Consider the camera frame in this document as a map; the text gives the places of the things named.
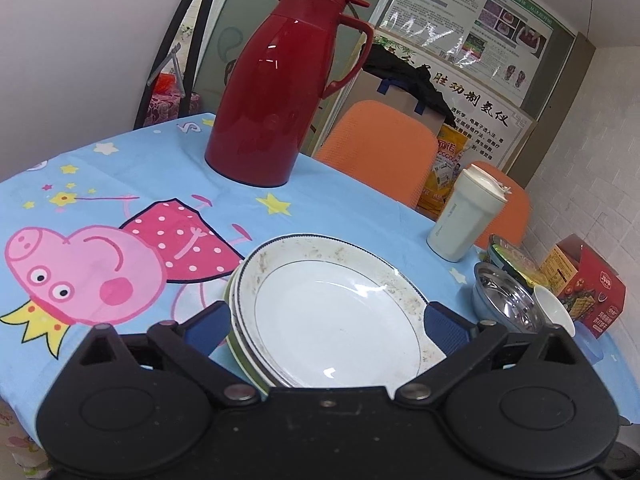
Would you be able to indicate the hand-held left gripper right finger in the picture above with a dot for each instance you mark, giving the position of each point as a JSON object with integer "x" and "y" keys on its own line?
{"x": 445, "y": 330}

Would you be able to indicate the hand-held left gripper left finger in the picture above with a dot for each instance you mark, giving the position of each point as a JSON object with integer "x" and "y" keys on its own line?
{"x": 207, "y": 327}

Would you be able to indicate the white floral print plate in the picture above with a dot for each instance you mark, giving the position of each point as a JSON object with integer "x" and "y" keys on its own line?
{"x": 237, "y": 321}

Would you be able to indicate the stainless steel bowl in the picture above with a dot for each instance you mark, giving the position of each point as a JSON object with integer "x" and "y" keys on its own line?
{"x": 505, "y": 305}

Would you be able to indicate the green plastic plate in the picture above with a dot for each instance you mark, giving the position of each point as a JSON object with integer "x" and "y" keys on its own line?
{"x": 252, "y": 384}

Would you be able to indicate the white ceramic bowl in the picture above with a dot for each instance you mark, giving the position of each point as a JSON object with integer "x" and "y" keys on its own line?
{"x": 552, "y": 307}

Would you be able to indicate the white gold-rimmed deep plate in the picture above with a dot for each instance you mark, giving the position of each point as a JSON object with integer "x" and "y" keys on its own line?
{"x": 330, "y": 325}

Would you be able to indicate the blue translucent plastic bowl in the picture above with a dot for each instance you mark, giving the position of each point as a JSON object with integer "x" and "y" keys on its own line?
{"x": 597, "y": 345}

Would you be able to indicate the green instant noodle bowl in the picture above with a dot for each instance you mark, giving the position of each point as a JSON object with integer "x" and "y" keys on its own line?
{"x": 520, "y": 265}

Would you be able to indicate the white travel tumbler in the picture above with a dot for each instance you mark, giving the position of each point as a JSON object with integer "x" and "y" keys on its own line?
{"x": 460, "y": 220}

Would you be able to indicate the orange chair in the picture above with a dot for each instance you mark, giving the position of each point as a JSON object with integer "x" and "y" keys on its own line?
{"x": 380, "y": 150}
{"x": 515, "y": 215}

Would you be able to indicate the red cracker box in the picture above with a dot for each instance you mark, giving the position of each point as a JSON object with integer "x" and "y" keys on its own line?
{"x": 595, "y": 285}

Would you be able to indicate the yellow snack bag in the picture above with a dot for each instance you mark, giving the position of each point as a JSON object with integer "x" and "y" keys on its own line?
{"x": 445, "y": 170}

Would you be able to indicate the blue printed cartoon tablecloth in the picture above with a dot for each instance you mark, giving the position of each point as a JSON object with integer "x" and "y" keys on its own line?
{"x": 125, "y": 170}

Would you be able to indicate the pink floral fabric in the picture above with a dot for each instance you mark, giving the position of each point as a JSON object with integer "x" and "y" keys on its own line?
{"x": 170, "y": 105}

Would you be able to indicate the red thermos jug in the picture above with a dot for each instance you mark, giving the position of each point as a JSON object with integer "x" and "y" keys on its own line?
{"x": 265, "y": 100}

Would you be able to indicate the brown cardboard box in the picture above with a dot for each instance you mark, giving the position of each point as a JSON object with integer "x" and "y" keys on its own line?
{"x": 380, "y": 100}

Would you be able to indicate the white calligraphy wall poster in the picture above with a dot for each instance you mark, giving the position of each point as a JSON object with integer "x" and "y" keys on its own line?
{"x": 480, "y": 105}

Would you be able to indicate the grey cat wall sticker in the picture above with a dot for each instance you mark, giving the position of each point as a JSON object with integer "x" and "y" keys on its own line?
{"x": 227, "y": 45}

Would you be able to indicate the whiteboard with dark frame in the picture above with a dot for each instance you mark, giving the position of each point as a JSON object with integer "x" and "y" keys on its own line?
{"x": 75, "y": 60}

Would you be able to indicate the laminated picture wall poster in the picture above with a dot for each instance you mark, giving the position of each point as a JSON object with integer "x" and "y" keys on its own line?
{"x": 450, "y": 5}

